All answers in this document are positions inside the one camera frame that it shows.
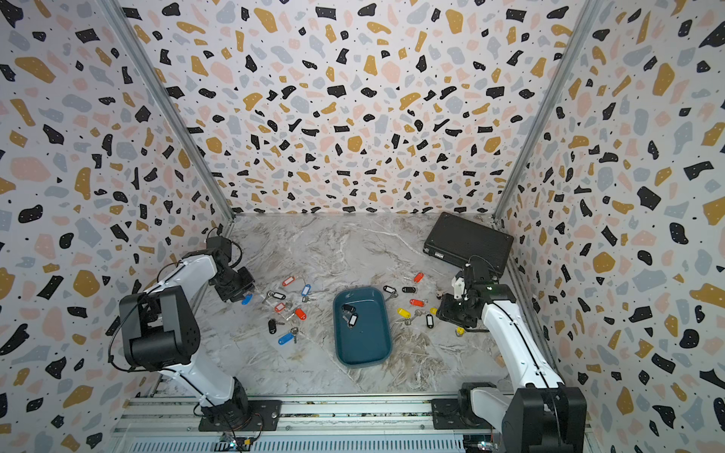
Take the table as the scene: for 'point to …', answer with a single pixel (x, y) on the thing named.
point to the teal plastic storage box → (369, 343)
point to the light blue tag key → (246, 299)
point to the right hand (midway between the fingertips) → (442, 313)
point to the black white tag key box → (351, 321)
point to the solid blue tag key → (289, 337)
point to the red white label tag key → (279, 307)
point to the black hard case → (456, 239)
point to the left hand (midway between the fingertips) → (253, 288)
